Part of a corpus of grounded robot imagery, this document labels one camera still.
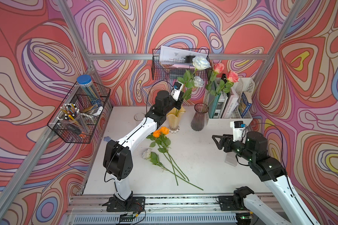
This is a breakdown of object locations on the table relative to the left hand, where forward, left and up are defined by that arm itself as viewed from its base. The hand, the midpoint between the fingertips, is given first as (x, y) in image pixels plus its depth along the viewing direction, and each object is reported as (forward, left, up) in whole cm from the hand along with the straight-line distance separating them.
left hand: (183, 92), depth 78 cm
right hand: (-24, -17, -11) cm, 32 cm away
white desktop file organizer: (+27, -51, -14) cm, 59 cm away
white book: (+6, -34, -13) cm, 37 cm away
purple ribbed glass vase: (-1, -12, -25) cm, 27 cm away
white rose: (-26, +17, -33) cm, 45 cm away
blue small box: (+11, -47, -22) cm, 53 cm away
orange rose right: (-5, +11, -32) cm, 34 cm away
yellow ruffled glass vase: (-6, +6, -15) cm, 17 cm away
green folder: (+4, -21, -10) cm, 23 cm away
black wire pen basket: (-12, +50, -5) cm, 52 cm away
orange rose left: (-13, +11, -35) cm, 39 cm away
